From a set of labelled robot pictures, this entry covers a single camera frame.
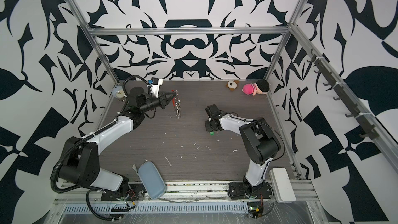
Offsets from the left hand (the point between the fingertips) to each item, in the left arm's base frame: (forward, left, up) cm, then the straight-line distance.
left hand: (176, 90), depth 78 cm
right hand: (-5, -19, -27) cm, 33 cm away
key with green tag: (-11, -19, -28) cm, 35 cm away
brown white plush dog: (+26, -37, -25) cm, 51 cm away
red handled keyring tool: (-4, 0, -6) cm, 7 cm away
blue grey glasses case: (-35, +13, -26) cm, 45 cm away
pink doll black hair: (+20, -55, -21) cm, 62 cm away
